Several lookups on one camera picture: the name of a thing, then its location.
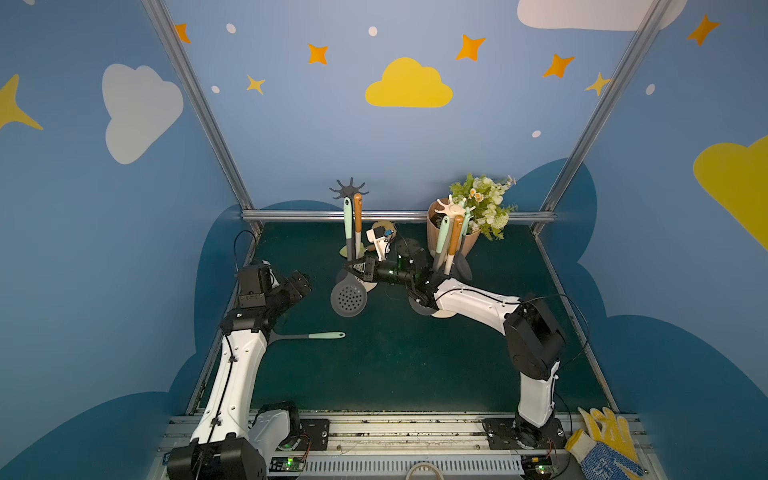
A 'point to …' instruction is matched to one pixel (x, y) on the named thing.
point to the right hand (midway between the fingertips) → (350, 263)
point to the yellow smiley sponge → (389, 228)
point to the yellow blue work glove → (604, 448)
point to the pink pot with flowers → (489, 217)
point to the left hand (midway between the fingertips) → (305, 283)
